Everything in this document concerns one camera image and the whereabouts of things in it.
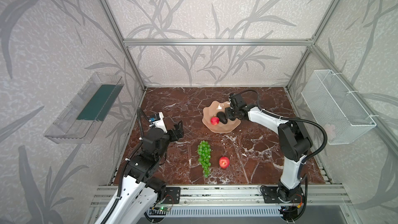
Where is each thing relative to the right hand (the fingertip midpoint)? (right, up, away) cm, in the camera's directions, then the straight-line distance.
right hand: (229, 107), depth 98 cm
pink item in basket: (+44, -9, -26) cm, 52 cm away
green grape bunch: (-16, -25, -15) cm, 34 cm away
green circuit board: (-35, -46, -27) cm, 64 cm away
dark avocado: (-5, -6, +1) cm, 8 cm away
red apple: (-10, -8, -2) cm, 13 cm away
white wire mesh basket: (+40, +2, -34) cm, 52 cm away
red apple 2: (-5, -28, -18) cm, 33 cm away
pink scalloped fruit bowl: (-12, -3, +5) cm, 13 cm away
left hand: (-28, -4, -26) cm, 38 cm away
